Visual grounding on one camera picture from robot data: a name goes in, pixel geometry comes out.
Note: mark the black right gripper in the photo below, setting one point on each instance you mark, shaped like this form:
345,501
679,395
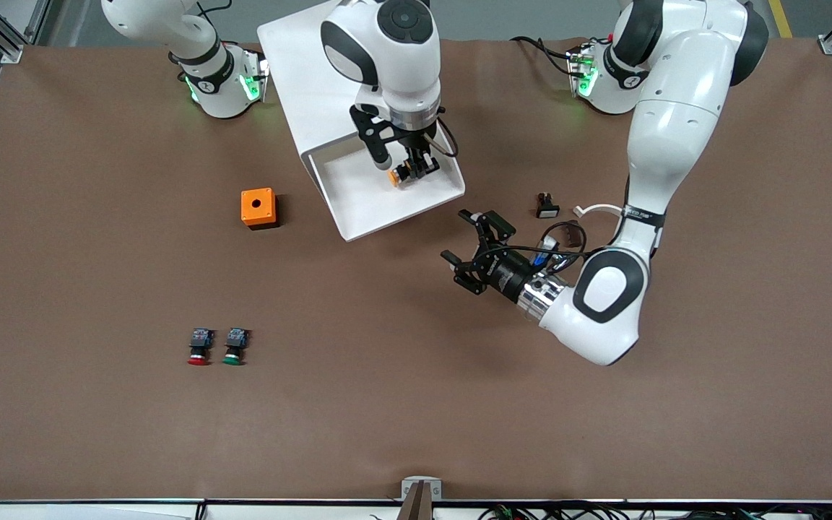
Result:
416,154

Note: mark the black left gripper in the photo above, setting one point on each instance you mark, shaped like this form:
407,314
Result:
506,274

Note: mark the yellow mushroom push button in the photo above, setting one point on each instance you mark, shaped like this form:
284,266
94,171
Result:
396,178

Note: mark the white plastic drawer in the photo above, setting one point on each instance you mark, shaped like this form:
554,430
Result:
373,202

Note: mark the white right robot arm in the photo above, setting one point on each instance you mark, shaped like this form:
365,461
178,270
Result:
401,65

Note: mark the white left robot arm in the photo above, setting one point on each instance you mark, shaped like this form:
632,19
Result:
669,144

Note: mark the white drawer cabinet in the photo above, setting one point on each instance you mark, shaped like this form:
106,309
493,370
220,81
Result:
293,72

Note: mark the green mushroom push button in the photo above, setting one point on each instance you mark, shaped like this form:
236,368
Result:
235,347

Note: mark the red mushroom push button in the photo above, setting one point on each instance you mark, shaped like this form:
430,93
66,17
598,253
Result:
200,347

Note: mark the black white rectangular pushbutton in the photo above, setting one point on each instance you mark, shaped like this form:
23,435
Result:
547,209

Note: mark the small brown block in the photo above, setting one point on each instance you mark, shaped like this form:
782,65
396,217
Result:
571,235

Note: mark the white curved plastic arc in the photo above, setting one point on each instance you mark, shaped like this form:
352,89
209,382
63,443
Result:
596,209

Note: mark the brown table mat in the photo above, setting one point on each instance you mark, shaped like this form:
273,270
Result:
416,404

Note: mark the tan pointed bar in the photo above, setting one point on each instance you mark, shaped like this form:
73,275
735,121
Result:
416,505

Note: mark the orange button enclosure box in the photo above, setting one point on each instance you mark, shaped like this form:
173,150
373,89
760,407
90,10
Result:
257,206

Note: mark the grey metal bracket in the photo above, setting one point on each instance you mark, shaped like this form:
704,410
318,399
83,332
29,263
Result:
435,490

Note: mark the white table frame rail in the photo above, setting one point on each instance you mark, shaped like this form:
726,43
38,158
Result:
62,513

